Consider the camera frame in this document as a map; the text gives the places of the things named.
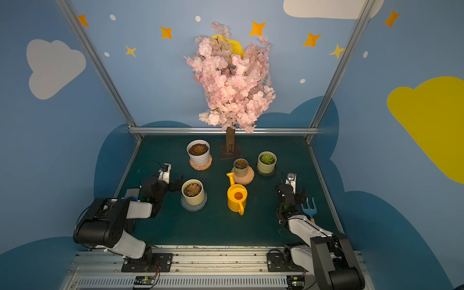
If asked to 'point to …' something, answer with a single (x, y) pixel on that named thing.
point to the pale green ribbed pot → (264, 167)
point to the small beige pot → (239, 173)
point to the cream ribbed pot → (197, 199)
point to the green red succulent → (241, 164)
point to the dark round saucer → (267, 174)
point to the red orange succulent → (199, 149)
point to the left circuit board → (144, 280)
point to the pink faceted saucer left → (202, 168)
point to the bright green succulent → (267, 159)
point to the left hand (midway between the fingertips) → (173, 171)
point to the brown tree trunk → (230, 139)
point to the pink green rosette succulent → (192, 190)
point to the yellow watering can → (237, 196)
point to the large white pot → (198, 159)
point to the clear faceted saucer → (193, 208)
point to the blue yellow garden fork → (310, 212)
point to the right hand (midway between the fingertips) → (296, 184)
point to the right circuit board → (296, 282)
